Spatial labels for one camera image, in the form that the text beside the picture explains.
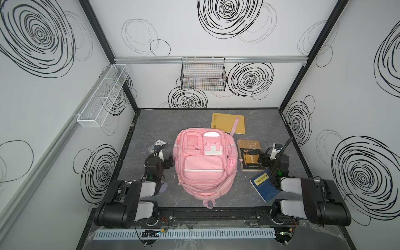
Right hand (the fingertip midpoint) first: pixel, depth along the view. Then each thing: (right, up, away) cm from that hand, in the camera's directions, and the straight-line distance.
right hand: (266, 152), depth 92 cm
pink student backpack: (-36, -4, -4) cm, 36 cm away
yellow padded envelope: (-21, +18, +21) cm, 35 cm away
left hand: (-61, 0, -1) cm, 61 cm away
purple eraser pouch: (-58, -16, -12) cm, 61 cm away
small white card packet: (-66, +5, +9) cm, 66 cm away
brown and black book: (-9, -1, +2) cm, 10 cm away
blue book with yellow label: (-5, -16, -9) cm, 19 cm away
